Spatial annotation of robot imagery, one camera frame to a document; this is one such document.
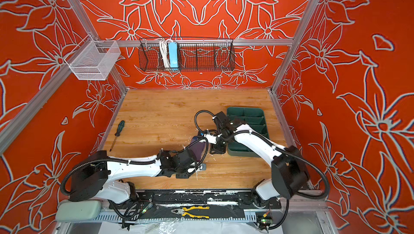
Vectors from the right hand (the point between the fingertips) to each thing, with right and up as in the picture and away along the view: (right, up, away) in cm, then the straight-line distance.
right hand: (210, 146), depth 81 cm
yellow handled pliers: (-13, -26, -11) cm, 31 cm away
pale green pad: (-56, -24, -13) cm, 62 cm away
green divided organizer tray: (+28, +14, +17) cm, 36 cm away
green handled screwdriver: (-55, +9, +16) cm, 58 cm away
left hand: (-10, -10, +1) cm, 14 cm away
